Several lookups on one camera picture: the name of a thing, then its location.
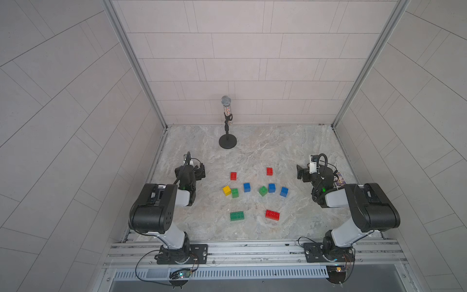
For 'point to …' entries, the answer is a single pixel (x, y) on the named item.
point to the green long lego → (235, 216)
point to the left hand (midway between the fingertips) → (194, 161)
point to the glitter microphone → (225, 101)
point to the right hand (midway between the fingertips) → (306, 162)
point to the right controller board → (336, 274)
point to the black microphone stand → (227, 141)
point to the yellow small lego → (227, 190)
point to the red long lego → (272, 215)
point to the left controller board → (179, 277)
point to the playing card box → (341, 181)
